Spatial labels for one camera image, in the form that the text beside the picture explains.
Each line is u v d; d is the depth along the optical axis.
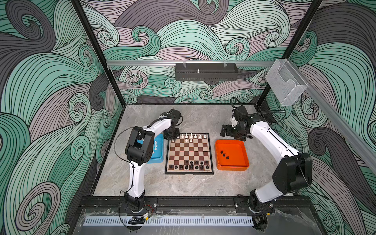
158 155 0.90
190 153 0.91
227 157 0.90
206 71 0.96
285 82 0.80
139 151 0.54
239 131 0.70
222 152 0.92
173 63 0.94
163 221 0.70
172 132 0.84
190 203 0.75
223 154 0.92
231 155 0.92
